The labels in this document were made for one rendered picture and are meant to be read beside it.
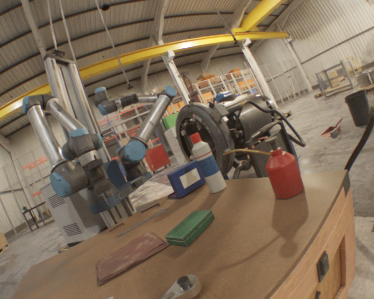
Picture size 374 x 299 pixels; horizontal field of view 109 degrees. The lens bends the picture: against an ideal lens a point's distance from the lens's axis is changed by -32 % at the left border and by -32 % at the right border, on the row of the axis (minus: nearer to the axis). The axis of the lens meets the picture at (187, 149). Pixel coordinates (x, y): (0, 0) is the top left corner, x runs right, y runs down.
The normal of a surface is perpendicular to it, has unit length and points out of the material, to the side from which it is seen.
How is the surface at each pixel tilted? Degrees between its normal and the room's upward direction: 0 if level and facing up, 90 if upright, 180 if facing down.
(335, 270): 90
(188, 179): 96
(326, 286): 90
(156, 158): 90
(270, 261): 0
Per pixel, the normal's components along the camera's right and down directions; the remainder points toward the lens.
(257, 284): -0.42, -0.91
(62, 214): -0.21, 0.15
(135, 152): 0.45, -0.10
